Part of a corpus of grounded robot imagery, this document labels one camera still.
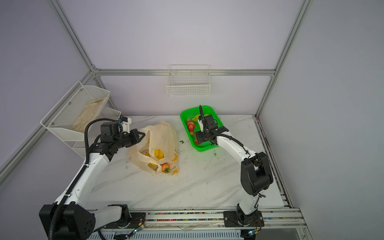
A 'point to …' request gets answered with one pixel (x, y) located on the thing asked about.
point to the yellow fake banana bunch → (159, 155)
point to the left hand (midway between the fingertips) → (144, 135)
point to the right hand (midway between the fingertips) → (200, 133)
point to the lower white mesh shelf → (75, 136)
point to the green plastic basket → (190, 118)
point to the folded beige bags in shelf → (89, 113)
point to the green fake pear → (195, 119)
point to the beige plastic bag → (161, 136)
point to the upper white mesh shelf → (69, 119)
